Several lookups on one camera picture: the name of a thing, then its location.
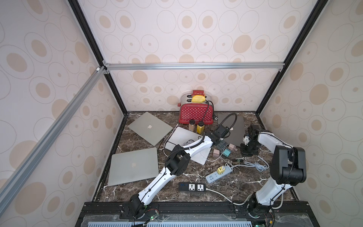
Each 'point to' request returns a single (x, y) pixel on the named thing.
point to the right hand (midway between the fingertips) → (243, 154)
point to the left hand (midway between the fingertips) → (221, 139)
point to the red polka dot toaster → (198, 111)
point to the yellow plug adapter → (220, 170)
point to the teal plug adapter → (227, 152)
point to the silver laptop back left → (151, 128)
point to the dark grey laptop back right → (235, 124)
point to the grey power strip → (215, 176)
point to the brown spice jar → (191, 125)
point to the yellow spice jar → (200, 127)
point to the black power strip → (192, 187)
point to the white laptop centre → (177, 136)
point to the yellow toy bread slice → (198, 98)
